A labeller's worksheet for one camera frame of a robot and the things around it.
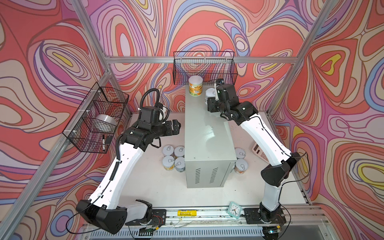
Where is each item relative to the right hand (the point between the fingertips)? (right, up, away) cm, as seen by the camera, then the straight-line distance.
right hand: (214, 104), depth 76 cm
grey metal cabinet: (-4, -19, -16) cm, 25 cm away
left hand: (-20, -11, -5) cm, 23 cm away
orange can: (-26, -33, +12) cm, 44 cm away
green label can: (+18, -28, +14) cm, 36 cm away
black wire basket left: (-56, -9, -7) cm, 57 cm away
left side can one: (-27, -27, +17) cm, 41 cm away
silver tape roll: (-54, -8, -3) cm, 55 cm away
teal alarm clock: (+10, -54, -2) cm, 55 cm away
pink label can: (+17, -35, +8) cm, 39 cm away
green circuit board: (-34, -63, -4) cm, 72 cm away
